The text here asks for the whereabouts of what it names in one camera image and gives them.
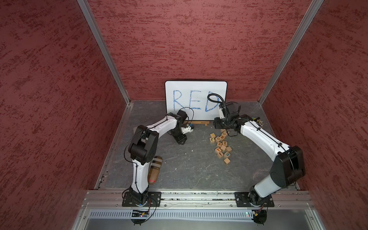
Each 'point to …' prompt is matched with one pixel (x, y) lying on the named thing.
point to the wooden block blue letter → (226, 155)
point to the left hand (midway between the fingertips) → (179, 141)
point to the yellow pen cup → (259, 122)
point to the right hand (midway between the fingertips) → (216, 125)
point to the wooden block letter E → (217, 139)
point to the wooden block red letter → (217, 150)
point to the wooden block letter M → (224, 143)
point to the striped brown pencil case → (155, 169)
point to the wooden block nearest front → (226, 160)
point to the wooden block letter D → (219, 144)
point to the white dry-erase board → (201, 100)
